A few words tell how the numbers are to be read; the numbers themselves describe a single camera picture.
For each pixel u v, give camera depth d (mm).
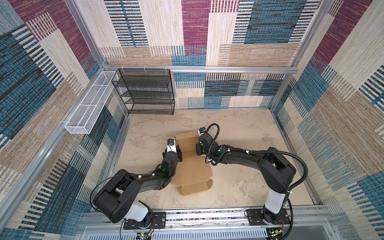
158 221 733
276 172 476
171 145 752
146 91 1108
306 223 733
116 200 434
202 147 714
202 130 812
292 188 509
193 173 871
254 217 733
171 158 673
